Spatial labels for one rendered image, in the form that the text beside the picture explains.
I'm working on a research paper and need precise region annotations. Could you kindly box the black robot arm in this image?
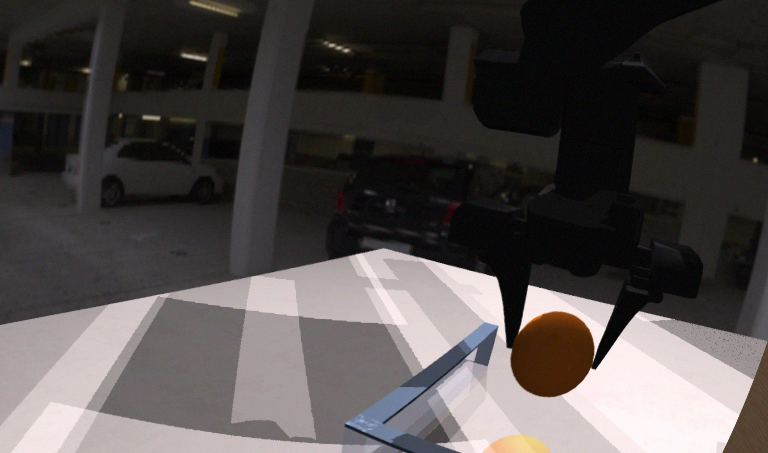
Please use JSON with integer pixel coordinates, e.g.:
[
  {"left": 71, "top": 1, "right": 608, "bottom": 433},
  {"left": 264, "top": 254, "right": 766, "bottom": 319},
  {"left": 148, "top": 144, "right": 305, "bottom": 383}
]
[{"left": 473, "top": 0, "right": 722, "bottom": 278}]

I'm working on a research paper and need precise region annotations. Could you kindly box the brown ball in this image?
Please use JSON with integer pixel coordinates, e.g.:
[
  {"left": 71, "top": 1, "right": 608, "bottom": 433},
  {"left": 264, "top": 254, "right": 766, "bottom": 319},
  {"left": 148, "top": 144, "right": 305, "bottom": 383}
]
[{"left": 510, "top": 311, "right": 595, "bottom": 398}]

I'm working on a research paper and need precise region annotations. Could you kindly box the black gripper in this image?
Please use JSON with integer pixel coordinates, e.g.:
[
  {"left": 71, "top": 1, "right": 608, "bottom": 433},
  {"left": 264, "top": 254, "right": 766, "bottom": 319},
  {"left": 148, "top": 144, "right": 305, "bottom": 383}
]
[{"left": 447, "top": 139, "right": 703, "bottom": 370}]

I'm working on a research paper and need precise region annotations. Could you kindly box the translucent orange ball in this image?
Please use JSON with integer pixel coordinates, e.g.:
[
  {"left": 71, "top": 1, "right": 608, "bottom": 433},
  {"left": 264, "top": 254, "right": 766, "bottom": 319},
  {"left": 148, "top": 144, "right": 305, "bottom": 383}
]
[{"left": 482, "top": 434, "right": 551, "bottom": 453}]

